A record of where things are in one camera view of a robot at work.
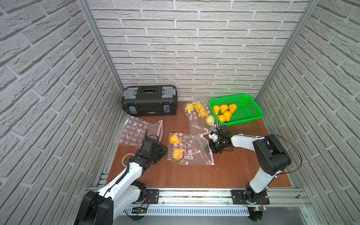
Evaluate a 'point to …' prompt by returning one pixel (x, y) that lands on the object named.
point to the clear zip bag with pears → (201, 120)
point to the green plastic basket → (247, 110)
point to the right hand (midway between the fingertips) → (206, 150)
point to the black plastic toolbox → (150, 101)
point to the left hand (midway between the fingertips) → (168, 147)
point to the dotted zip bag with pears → (133, 132)
